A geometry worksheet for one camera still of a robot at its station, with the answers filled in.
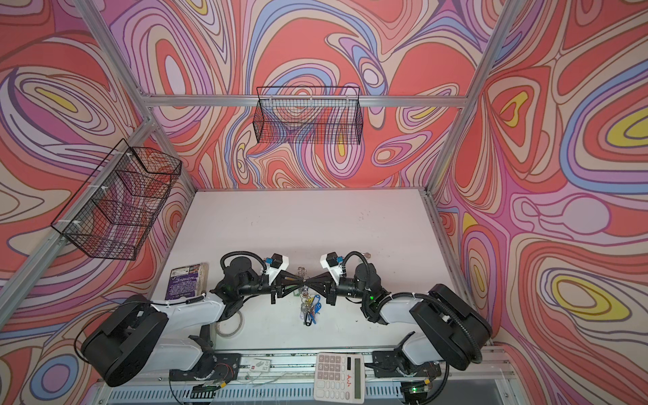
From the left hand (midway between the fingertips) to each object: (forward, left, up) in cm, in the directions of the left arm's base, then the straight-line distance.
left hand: (304, 286), depth 76 cm
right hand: (0, -1, -1) cm, 2 cm away
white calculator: (-22, -10, -12) cm, 27 cm away
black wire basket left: (+14, +57, +16) cm, 61 cm away
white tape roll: (-8, +24, -13) cm, 29 cm away
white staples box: (-19, +13, -12) cm, 26 cm away
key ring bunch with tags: (-1, -1, -14) cm, 14 cm away
